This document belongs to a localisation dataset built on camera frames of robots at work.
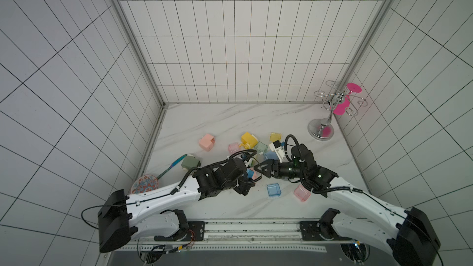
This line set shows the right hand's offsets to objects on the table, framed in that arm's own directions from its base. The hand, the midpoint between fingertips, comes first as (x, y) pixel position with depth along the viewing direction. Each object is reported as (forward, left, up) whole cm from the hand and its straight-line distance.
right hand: (257, 165), depth 73 cm
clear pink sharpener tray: (+17, +12, -16) cm, 26 cm away
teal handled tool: (+6, +42, -17) cm, 46 cm away
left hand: (-4, +7, -6) cm, 10 cm away
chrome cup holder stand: (+32, -39, -16) cm, 53 cm away
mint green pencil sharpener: (-3, +1, +11) cm, 11 cm away
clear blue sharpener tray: (-4, -9, -17) cm, 20 cm away
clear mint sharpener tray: (+18, -3, -16) cm, 25 cm away
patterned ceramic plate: (-6, +52, -14) cm, 54 cm away
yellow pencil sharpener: (+21, +4, -14) cm, 25 cm away
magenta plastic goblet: (+27, -39, +8) cm, 48 cm away
